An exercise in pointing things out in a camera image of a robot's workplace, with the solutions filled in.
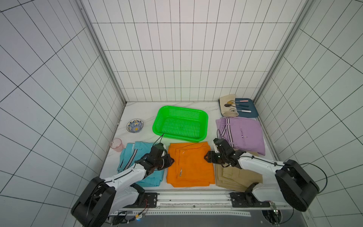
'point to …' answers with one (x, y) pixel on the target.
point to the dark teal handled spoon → (229, 105)
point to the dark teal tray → (251, 107)
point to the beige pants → (235, 179)
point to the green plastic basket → (180, 123)
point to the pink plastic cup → (116, 144)
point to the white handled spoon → (244, 111)
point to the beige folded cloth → (228, 111)
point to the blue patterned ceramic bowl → (135, 125)
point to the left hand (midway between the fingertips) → (172, 163)
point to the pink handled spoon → (242, 101)
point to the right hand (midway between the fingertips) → (203, 159)
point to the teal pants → (133, 152)
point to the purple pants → (242, 133)
